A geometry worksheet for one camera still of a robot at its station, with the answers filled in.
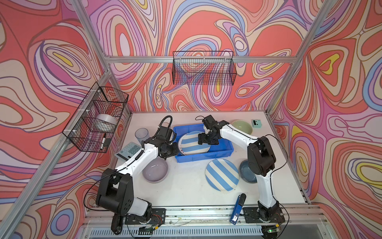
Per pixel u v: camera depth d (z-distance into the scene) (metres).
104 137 0.74
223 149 0.99
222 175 0.87
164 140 0.65
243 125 1.06
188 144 0.96
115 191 0.42
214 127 0.72
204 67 0.96
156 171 0.85
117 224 0.68
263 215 0.65
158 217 0.72
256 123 1.10
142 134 0.93
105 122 0.70
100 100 0.74
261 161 0.53
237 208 0.73
